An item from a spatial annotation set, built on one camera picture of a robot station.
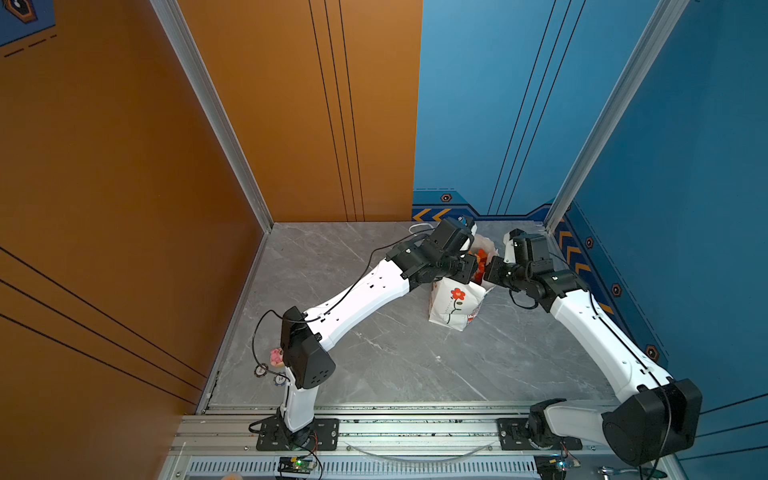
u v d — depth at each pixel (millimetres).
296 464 709
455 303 804
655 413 384
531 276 590
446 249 559
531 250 592
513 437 724
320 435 731
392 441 728
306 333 453
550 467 701
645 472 673
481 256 830
